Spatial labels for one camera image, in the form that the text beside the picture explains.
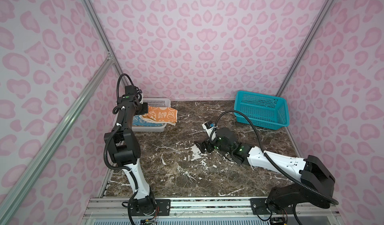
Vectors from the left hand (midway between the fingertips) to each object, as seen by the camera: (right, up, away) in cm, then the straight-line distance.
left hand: (143, 107), depth 94 cm
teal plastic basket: (+88, -2, +20) cm, 91 cm away
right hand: (+36, -16, -16) cm, 42 cm away
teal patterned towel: (-7, -9, +10) cm, 15 cm away
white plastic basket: (+3, +4, +17) cm, 17 cm away
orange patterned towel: (+12, -4, +3) cm, 13 cm away
